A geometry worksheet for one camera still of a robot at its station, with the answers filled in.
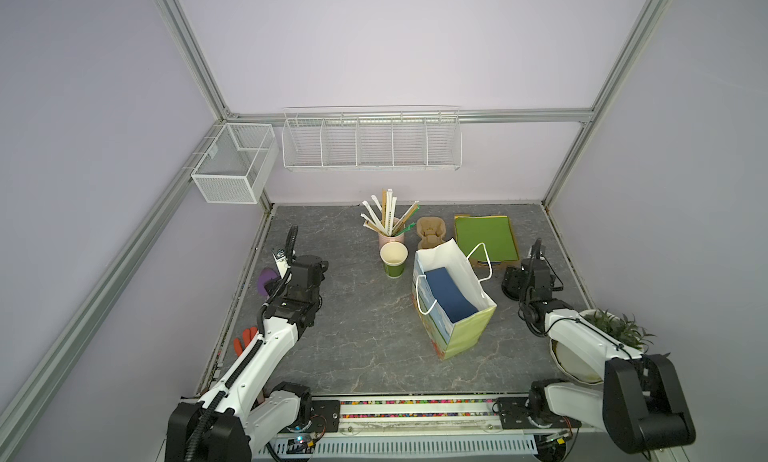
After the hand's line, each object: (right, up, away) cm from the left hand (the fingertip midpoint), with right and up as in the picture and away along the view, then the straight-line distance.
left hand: (293, 272), depth 81 cm
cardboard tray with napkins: (+65, +11, +28) cm, 71 cm away
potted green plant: (+80, -12, -13) cm, 82 cm away
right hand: (+68, -1, +7) cm, 69 cm away
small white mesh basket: (-27, +34, +21) cm, 48 cm away
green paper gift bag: (+45, -15, -9) cm, 48 cm away
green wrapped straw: (+35, +14, +27) cm, 46 cm away
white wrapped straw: (+26, +18, +18) cm, 36 cm away
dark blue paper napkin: (+45, -9, -2) cm, 46 cm away
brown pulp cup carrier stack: (+42, +12, +31) cm, 53 cm away
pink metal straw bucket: (+24, +9, +17) cm, 31 cm away
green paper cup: (+27, +3, +16) cm, 32 cm away
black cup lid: (+61, -3, 0) cm, 61 cm away
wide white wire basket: (+20, +43, +18) cm, 50 cm away
